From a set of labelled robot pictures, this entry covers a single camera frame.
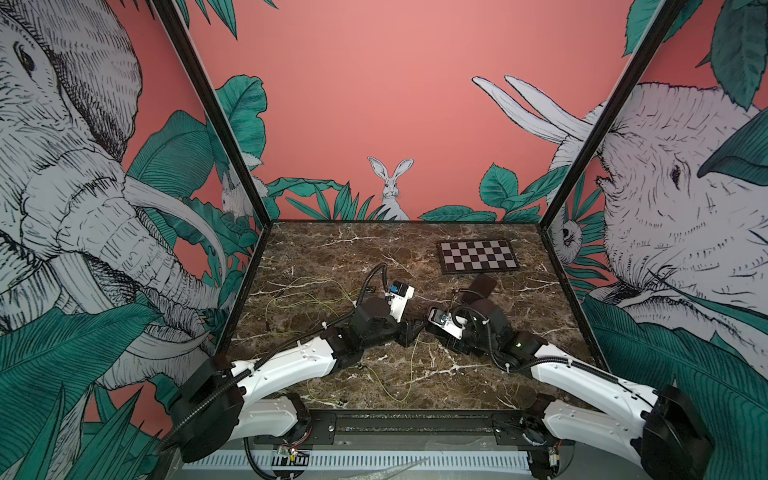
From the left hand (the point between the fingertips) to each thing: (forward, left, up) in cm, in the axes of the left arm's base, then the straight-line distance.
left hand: (426, 317), depth 75 cm
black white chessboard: (+31, -20, -15) cm, 40 cm away
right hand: (+3, -5, -6) cm, 8 cm away
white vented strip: (-28, +18, -17) cm, 37 cm away
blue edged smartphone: (+18, -23, -17) cm, 34 cm away
